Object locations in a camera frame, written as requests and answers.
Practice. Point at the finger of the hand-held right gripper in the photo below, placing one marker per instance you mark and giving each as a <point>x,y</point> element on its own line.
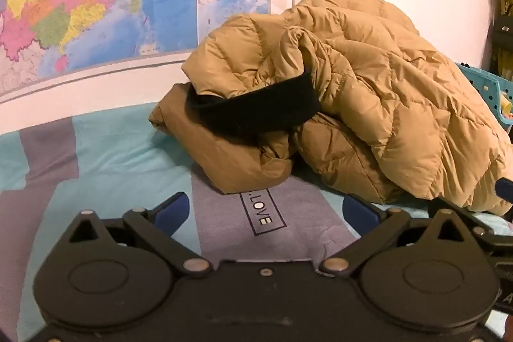
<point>505,189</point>

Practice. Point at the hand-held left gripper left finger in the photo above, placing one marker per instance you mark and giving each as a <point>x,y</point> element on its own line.
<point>172,211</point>

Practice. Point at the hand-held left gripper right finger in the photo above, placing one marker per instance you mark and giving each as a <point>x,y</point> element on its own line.
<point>358,213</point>

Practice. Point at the tan puffer jacket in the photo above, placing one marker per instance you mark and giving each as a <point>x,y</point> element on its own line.
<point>400,85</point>

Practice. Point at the teal and grey bed sheet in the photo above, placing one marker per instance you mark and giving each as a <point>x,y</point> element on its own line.
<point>100,165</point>

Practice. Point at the yellow object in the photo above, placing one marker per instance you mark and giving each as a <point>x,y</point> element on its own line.
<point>506,103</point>

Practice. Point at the teal plastic basket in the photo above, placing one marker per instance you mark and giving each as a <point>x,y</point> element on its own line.
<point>487,89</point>

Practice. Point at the black handbag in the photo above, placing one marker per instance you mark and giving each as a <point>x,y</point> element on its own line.
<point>504,31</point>

